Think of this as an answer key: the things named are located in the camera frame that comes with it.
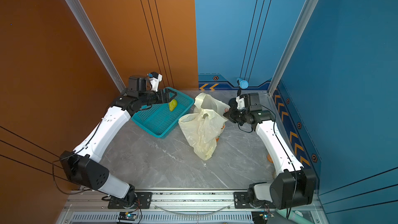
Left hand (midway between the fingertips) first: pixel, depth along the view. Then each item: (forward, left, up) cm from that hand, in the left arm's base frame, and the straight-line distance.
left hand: (173, 92), depth 77 cm
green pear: (+14, +7, -27) cm, 31 cm away
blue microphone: (+12, -38, -5) cm, 40 cm away
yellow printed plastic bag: (-13, -16, -10) cm, 23 cm away
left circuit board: (-48, +22, -34) cm, 63 cm away
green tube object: (-48, -56, -28) cm, 79 cm away
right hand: (-7, -26, -9) cm, 28 cm away
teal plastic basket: (+4, +15, -31) cm, 34 cm away
